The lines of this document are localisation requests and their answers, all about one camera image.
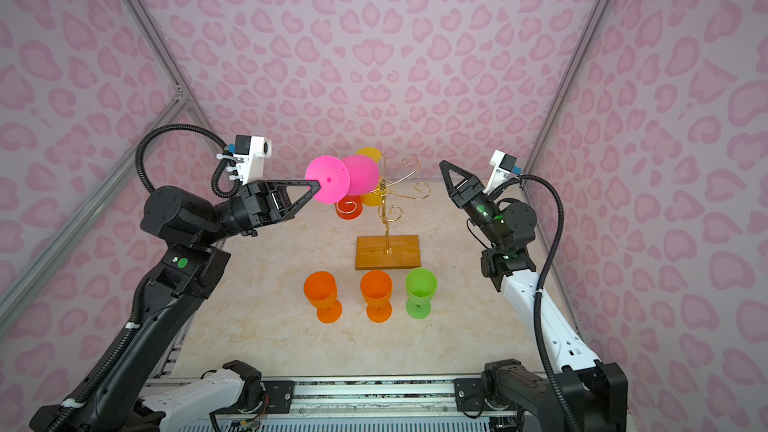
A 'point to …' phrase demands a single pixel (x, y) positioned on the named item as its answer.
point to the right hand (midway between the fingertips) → (442, 167)
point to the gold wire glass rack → (382, 209)
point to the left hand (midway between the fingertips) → (314, 189)
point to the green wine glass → (420, 285)
